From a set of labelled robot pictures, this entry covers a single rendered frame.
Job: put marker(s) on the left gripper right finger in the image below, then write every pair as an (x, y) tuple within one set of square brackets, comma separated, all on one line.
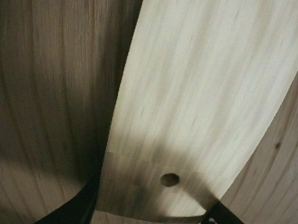
[(220, 214)]

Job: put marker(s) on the pale wooden slat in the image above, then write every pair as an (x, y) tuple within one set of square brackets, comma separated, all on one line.
[(202, 83)]

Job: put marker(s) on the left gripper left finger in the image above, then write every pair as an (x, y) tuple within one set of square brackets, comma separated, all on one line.
[(79, 208)]

